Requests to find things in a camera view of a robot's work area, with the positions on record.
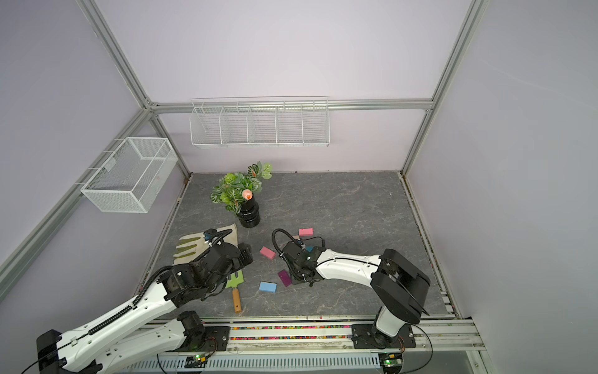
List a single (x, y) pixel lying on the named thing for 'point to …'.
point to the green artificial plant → (236, 188)
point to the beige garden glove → (189, 247)
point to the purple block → (285, 277)
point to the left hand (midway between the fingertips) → (241, 254)
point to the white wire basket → (132, 176)
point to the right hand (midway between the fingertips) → (298, 273)
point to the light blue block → (269, 287)
